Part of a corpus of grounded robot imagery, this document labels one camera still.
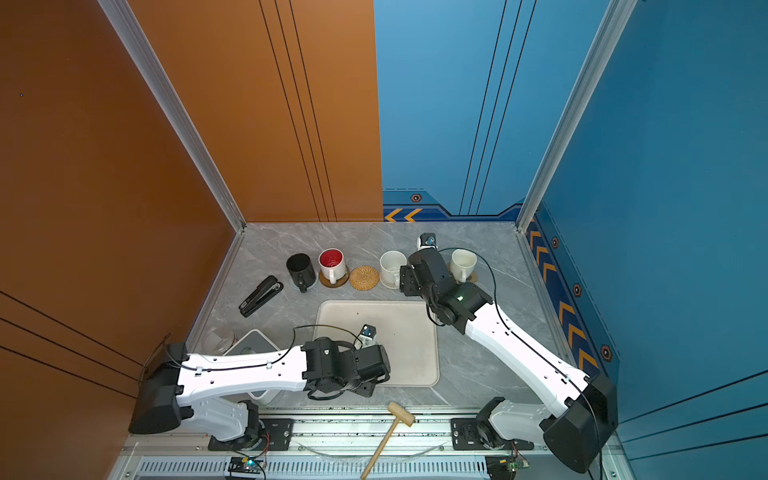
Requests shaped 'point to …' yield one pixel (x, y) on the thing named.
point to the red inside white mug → (332, 264)
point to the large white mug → (390, 263)
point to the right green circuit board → (501, 467)
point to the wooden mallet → (400, 414)
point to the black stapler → (261, 296)
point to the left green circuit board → (248, 465)
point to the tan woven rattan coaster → (364, 278)
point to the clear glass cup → (217, 341)
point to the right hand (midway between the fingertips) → (410, 271)
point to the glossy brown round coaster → (338, 283)
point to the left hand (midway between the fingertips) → (372, 379)
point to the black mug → (301, 270)
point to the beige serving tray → (405, 329)
